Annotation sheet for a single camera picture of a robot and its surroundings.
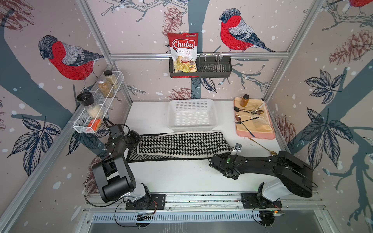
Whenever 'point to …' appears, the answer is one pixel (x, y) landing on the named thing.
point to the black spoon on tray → (236, 109)
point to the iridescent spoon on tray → (254, 111)
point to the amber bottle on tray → (245, 100)
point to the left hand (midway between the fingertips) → (143, 132)
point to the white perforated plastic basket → (192, 115)
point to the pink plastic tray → (271, 136)
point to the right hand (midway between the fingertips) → (231, 156)
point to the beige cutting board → (255, 116)
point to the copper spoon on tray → (239, 119)
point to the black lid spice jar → (93, 109)
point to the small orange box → (94, 124)
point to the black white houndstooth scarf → (188, 146)
